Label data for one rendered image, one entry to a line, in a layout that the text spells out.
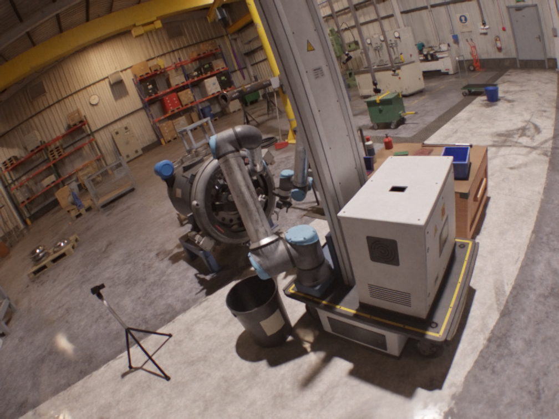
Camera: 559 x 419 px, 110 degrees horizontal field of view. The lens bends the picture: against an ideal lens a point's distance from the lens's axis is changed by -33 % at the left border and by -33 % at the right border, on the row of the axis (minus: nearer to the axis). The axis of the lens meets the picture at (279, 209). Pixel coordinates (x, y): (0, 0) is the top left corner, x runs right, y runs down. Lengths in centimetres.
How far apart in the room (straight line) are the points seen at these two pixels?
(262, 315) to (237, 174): 75
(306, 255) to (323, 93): 72
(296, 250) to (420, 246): 58
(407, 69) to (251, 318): 693
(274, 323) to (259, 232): 58
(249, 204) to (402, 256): 71
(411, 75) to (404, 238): 690
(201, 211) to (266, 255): 90
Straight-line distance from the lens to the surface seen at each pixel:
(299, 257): 135
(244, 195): 134
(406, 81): 758
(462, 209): 196
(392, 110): 493
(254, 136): 142
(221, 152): 138
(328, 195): 123
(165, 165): 273
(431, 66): 1106
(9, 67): 1369
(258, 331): 169
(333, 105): 128
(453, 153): 229
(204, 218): 213
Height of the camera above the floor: 139
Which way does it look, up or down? 25 degrees down
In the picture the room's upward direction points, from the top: 21 degrees counter-clockwise
